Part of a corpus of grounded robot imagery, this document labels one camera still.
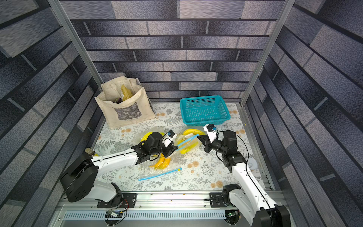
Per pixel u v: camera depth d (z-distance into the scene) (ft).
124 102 2.74
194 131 2.90
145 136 2.94
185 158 2.95
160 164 2.73
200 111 3.74
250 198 1.49
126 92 3.11
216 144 2.23
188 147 2.67
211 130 2.16
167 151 2.43
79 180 1.51
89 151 2.53
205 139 2.31
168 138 2.34
